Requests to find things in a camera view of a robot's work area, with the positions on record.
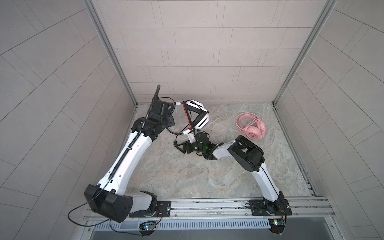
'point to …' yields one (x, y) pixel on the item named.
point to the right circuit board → (277, 225)
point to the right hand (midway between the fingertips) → (179, 146)
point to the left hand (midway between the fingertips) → (172, 116)
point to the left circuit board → (147, 227)
